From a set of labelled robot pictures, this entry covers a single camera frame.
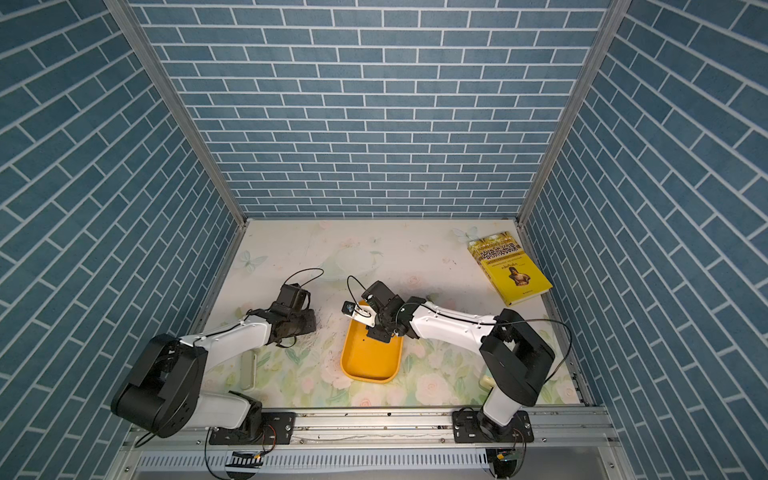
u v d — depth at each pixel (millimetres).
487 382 753
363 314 731
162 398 426
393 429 752
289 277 737
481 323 489
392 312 652
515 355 451
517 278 994
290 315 706
